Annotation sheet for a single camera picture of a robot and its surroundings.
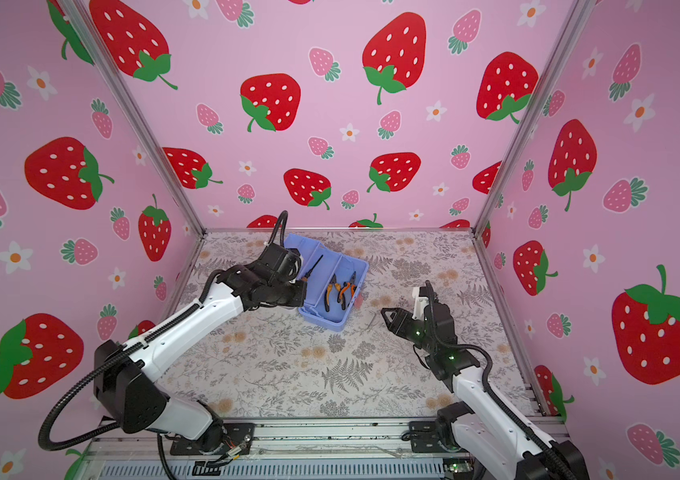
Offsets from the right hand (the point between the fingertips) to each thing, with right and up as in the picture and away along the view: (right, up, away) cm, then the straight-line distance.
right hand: (384, 312), depth 81 cm
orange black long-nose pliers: (-11, +5, +22) cm, 25 cm away
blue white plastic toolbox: (-12, +12, +21) cm, 27 cm away
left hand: (-22, +5, 0) cm, 22 cm away
